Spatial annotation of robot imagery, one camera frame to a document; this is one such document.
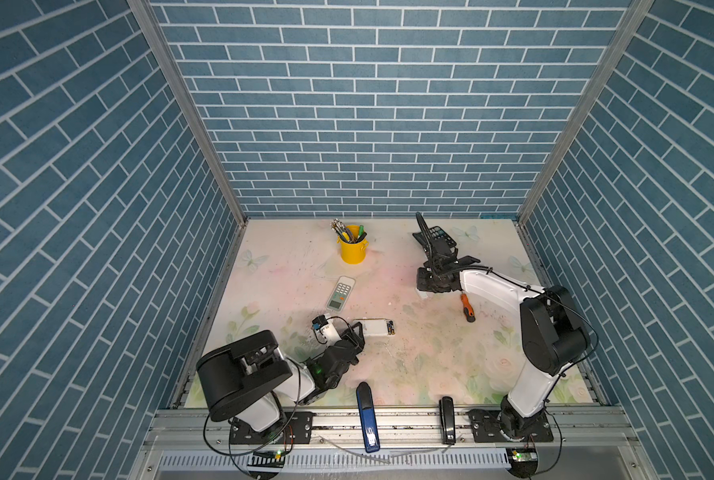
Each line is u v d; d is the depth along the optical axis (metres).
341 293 0.99
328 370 0.66
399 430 0.75
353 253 1.05
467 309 0.94
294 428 0.74
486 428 0.73
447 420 0.72
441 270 0.68
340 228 0.96
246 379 0.45
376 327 0.90
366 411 0.73
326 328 0.79
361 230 1.02
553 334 0.48
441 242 0.76
